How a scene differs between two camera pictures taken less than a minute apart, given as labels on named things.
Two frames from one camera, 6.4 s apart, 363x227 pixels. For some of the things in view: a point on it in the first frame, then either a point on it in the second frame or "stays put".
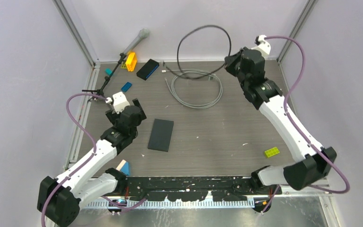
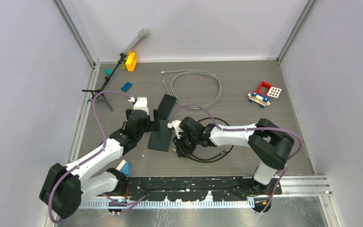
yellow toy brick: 131,61 stays put
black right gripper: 229,61 -> 183,151
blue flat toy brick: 126,87 stays put
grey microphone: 143,34 stays put
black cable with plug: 192,78 -> 205,160
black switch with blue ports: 147,69 -> 166,107
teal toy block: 108,71 stays put
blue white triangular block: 124,167 stays put
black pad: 160,135 stays put
